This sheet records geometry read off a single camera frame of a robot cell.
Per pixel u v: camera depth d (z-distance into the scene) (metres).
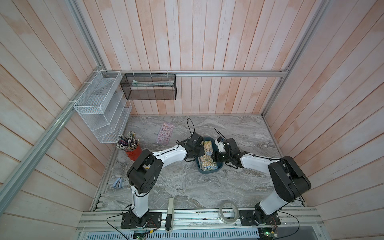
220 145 0.86
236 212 0.74
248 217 0.73
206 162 0.90
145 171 0.51
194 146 0.73
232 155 0.73
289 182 0.46
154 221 0.73
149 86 1.03
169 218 0.73
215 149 0.95
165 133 1.08
